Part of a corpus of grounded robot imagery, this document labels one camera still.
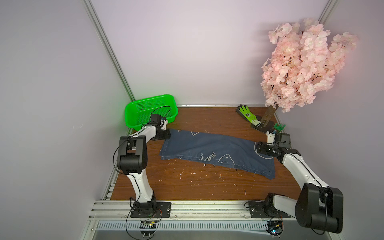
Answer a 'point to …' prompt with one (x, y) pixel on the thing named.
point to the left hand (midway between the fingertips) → (169, 133)
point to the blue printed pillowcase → (218, 149)
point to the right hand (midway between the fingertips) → (265, 144)
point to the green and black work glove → (244, 110)
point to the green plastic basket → (137, 112)
